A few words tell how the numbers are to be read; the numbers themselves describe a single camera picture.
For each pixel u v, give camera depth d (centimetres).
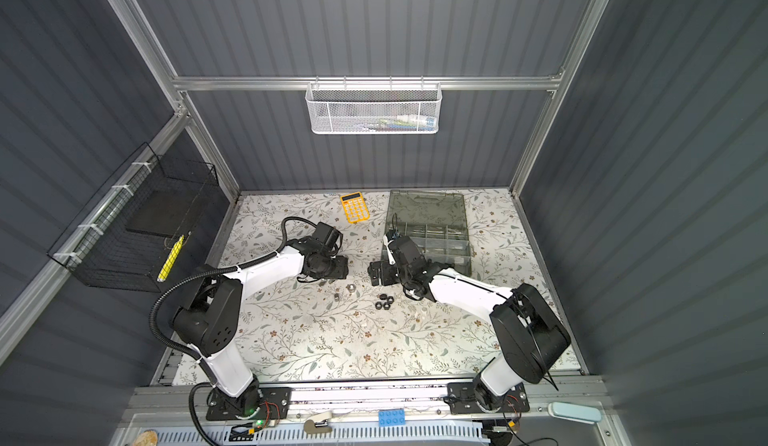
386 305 91
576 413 68
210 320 48
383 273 77
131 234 72
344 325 87
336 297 91
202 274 49
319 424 70
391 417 71
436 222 112
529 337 47
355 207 115
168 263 68
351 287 94
